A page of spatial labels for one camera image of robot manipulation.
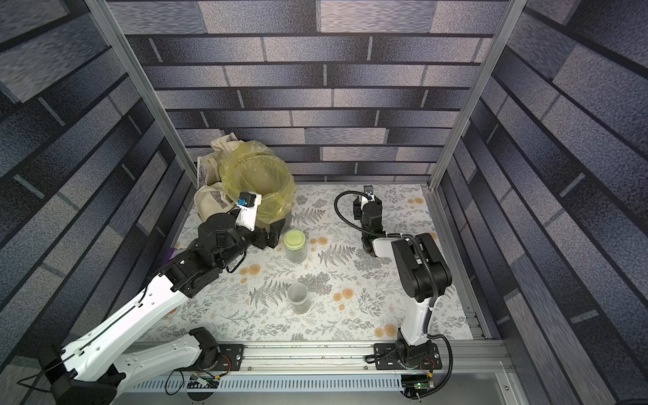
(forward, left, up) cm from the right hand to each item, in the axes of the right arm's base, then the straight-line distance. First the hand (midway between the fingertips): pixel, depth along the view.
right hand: (367, 195), depth 96 cm
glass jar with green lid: (-23, +26, -1) cm, 34 cm away
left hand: (-24, +30, +18) cm, 43 cm away
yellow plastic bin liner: (+6, +44, +8) cm, 45 cm away
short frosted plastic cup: (-36, +25, -12) cm, 45 cm away
